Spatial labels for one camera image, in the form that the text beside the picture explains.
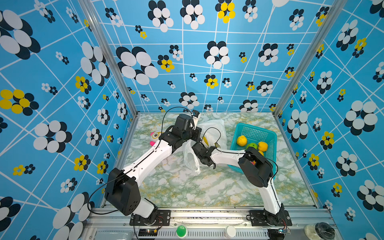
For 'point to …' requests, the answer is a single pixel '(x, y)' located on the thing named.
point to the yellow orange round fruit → (262, 146)
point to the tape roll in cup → (320, 231)
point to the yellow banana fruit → (206, 140)
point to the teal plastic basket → (255, 135)
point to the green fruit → (252, 145)
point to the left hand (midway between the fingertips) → (200, 128)
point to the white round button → (231, 231)
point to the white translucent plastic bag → (213, 132)
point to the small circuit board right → (277, 234)
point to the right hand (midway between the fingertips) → (213, 148)
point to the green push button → (181, 231)
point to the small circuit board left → (145, 232)
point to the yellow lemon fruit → (242, 140)
